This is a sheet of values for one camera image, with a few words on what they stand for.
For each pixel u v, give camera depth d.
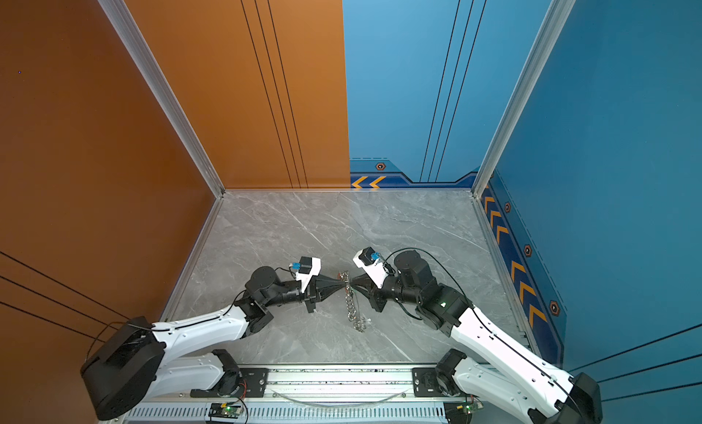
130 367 0.42
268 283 0.59
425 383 0.72
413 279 0.53
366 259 0.58
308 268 0.61
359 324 0.87
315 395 0.72
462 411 0.71
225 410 0.71
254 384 0.74
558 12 0.71
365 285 0.62
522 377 0.41
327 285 0.67
